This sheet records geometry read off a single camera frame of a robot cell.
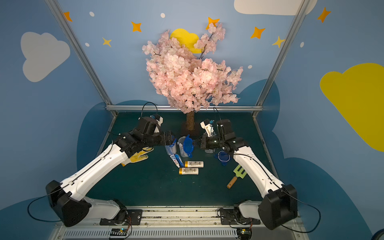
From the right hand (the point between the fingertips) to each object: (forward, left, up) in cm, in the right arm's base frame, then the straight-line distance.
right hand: (196, 142), depth 75 cm
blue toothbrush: (+1, +11, -24) cm, 26 cm away
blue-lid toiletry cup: (+6, +16, -19) cm, 26 cm away
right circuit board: (-35, -26, -28) cm, 52 cm away
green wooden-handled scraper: (-4, -27, -25) cm, 37 cm away
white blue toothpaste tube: (+1, +14, -24) cm, 28 cm away
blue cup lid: (-2, +4, -1) cm, 4 cm away
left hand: (+3, +14, +2) cm, 14 cm away
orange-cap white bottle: (-2, +1, -22) cm, 22 cm away
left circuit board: (-38, +36, -26) cm, 59 cm away
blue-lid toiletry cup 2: (+8, -8, -22) cm, 24 cm away
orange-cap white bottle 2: (-7, +7, -22) cm, 24 cm away
